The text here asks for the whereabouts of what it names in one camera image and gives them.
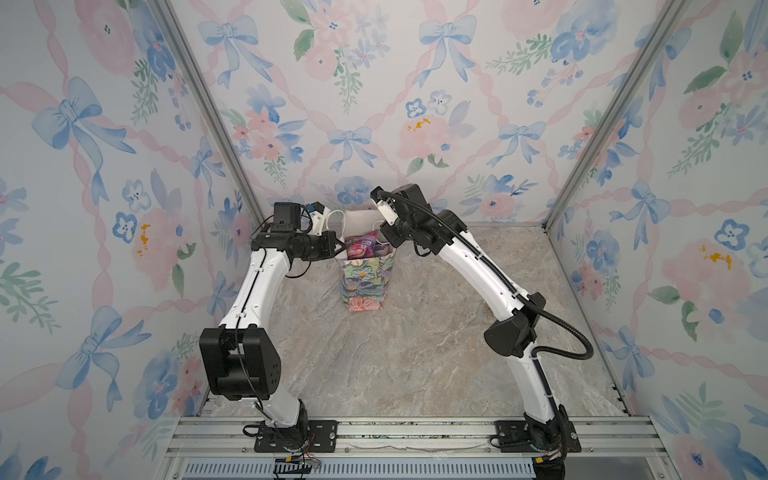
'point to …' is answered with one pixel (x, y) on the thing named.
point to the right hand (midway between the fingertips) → (391, 218)
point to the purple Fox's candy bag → (360, 247)
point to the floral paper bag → (367, 261)
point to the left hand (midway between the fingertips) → (346, 243)
